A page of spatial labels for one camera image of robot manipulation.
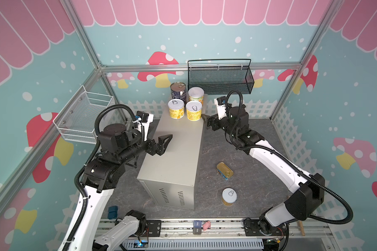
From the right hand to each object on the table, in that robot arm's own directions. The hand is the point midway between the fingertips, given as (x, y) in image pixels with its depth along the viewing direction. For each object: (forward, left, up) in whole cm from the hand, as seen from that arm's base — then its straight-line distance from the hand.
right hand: (209, 111), depth 74 cm
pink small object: (-42, +2, -34) cm, 54 cm away
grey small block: (-44, +7, -34) cm, 56 cm away
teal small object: (-37, +49, -34) cm, 70 cm away
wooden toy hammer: (-43, -43, -35) cm, 71 cm away
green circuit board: (-49, +33, -38) cm, 70 cm away
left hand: (-18, +20, +4) cm, 27 cm away
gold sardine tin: (-15, -10, -32) cm, 37 cm away
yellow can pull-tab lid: (-30, -10, -31) cm, 44 cm away
